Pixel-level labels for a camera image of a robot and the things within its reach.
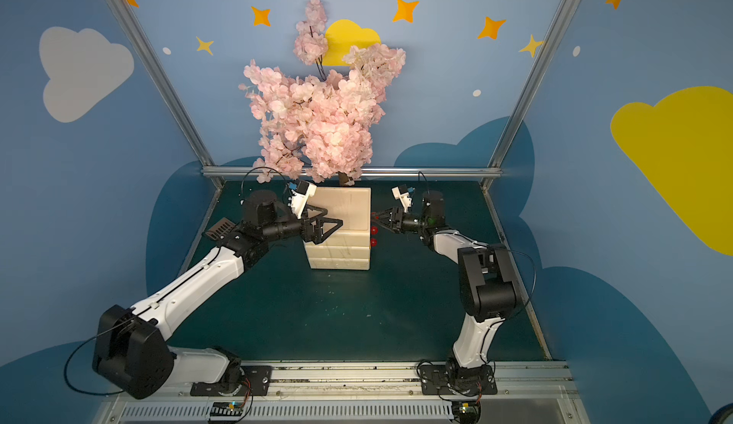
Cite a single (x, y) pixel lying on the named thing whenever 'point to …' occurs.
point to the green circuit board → (226, 409)
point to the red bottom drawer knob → (373, 242)
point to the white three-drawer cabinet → (347, 246)
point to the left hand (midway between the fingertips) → (335, 212)
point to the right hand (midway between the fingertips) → (377, 218)
